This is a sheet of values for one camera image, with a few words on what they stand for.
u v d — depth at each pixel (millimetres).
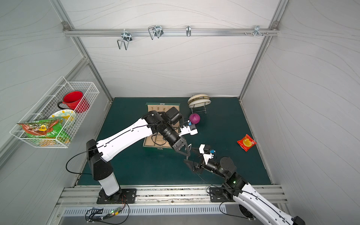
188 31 790
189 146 633
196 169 611
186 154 614
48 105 650
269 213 496
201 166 614
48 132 545
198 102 973
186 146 607
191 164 648
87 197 749
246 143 931
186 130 626
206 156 614
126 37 784
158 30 763
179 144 571
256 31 765
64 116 670
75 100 662
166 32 789
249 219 675
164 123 535
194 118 1013
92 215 686
